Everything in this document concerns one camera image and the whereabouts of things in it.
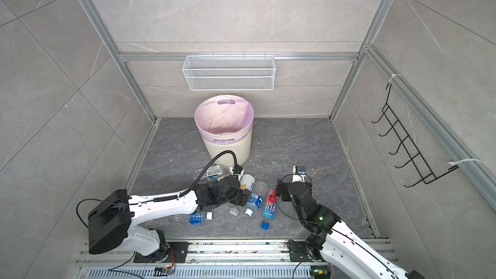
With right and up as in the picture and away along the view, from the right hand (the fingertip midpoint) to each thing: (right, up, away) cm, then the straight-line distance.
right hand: (287, 179), depth 80 cm
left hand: (-19, -3, +2) cm, 19 cm away
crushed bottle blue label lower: (-38, -15, -4) cm, 41 cm away
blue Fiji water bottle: (-7, -11, -1) cm, 13 cm away
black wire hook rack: (+41, +7, -19) cm, 46 cm away
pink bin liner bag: (-29, +27, +18) cm, 44 cm away
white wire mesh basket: (-28, +52, +20) cm, 62 cm away
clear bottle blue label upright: (-14, -10, +1) cm, 17 cm away
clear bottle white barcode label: (-33, +1, +11) cm, 35 cm away
